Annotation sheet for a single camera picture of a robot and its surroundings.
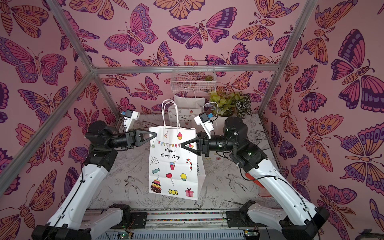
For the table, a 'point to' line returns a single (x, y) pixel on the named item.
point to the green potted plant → (229, 104)
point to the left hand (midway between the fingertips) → (156, 137)
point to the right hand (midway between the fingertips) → (185, 142)
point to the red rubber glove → (263, 192)
